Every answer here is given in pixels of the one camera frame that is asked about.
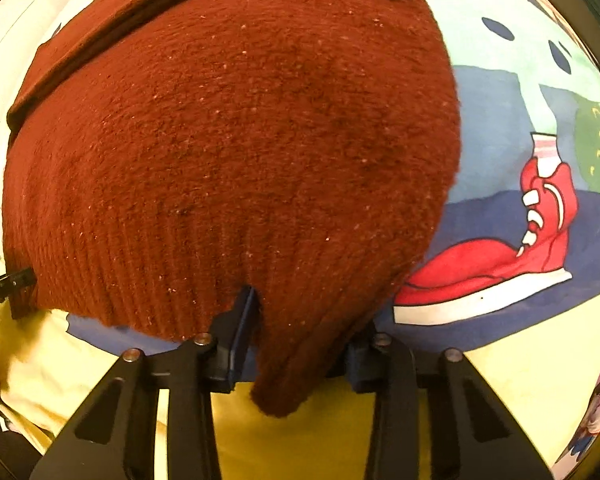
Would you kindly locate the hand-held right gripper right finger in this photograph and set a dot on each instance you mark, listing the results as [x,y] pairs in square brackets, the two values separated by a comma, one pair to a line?
[362,365]

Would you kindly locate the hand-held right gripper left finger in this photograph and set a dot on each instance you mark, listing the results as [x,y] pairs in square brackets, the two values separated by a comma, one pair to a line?
[242,332]

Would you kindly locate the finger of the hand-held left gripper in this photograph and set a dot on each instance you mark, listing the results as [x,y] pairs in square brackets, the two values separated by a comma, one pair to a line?
[17,287]

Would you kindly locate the dark red knit sweater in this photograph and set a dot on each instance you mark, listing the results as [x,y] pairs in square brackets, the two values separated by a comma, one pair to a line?
[230,135]

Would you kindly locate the yellow dinosaur printed bedspread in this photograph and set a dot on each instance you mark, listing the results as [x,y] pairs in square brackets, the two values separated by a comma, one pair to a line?
[505,110]

